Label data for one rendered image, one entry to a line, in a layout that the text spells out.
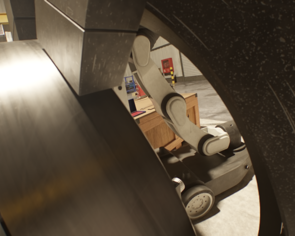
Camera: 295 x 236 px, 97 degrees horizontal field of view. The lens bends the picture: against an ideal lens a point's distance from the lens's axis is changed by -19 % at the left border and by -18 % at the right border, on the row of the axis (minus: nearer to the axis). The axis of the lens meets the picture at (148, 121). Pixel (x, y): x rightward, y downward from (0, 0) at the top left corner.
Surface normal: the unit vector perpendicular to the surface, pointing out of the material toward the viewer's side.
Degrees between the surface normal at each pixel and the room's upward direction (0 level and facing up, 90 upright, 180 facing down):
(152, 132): 90
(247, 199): 0
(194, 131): 90
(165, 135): 90
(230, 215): 0
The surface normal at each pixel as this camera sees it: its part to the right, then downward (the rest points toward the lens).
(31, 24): 0.70, 0.00
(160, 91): 0.29, 0.22
